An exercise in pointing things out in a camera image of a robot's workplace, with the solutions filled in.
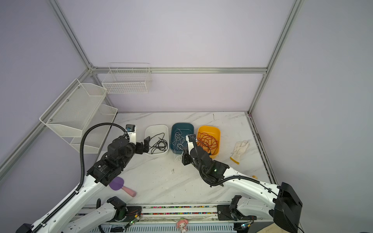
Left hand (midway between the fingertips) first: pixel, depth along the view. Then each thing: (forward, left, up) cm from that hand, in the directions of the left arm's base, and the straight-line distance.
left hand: (139, 137), depth 73 cm
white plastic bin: (+23, +1, -23) cm, 33 cm away
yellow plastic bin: (+25, -45, -26) cm, 58 cm away
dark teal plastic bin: (+26, -23, -25) cm, 43 cm away
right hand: (-3, -21, -5) cm, 22 cm away
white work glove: (+8, -61, -25) cm, 66 cm away
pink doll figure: (-34, -22, -24) cm, 47 cm away
